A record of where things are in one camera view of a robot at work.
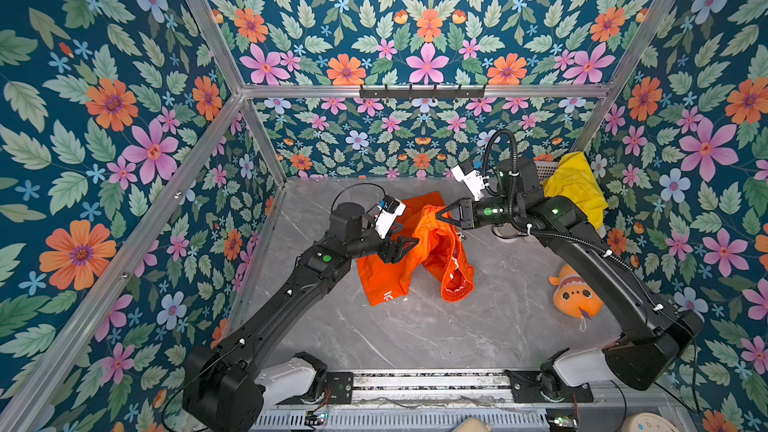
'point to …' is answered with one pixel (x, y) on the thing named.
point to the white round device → (647, 422)
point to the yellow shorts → (575, 178)
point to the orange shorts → (439, 249)
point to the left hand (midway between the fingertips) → (413, 228)
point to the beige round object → (472, 424)
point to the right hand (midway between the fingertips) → (439, 212)
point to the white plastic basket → (545, 170)
